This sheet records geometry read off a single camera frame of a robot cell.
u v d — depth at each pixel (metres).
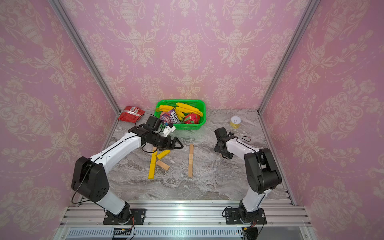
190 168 0.90
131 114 1.16
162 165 0.92
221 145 0.70
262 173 0.48
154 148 0.75
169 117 1.06
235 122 1.06
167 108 1.12
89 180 0.44
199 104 1.17
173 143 0.73
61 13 0.71
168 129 0.79
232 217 0.73
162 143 0.73
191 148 1.00
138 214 0.74
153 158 0.94
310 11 0.69
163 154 0.96
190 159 0.92
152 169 0.90
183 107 1.12
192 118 1.06
